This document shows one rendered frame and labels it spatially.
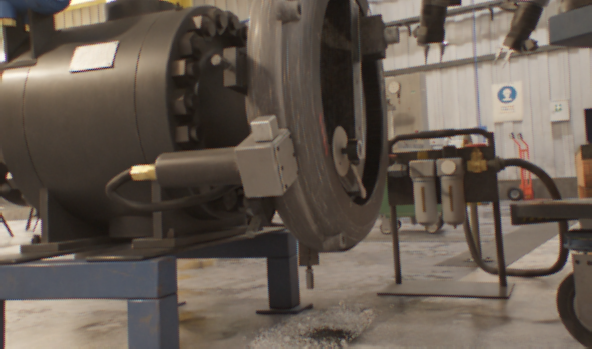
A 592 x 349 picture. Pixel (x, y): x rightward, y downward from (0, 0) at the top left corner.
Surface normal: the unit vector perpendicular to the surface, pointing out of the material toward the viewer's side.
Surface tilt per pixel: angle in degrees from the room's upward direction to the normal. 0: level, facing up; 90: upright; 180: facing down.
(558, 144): 90
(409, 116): 90
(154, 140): 108
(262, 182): 113
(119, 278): 90
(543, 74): 90
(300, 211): 134
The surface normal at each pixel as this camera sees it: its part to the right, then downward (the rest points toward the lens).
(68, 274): -0.39, -0.02
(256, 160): -0.34, 0.36
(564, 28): -0.85, 0.03
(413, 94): -0.64, 0.00
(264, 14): -0.37, -0.38
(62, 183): -0.29, 0.58
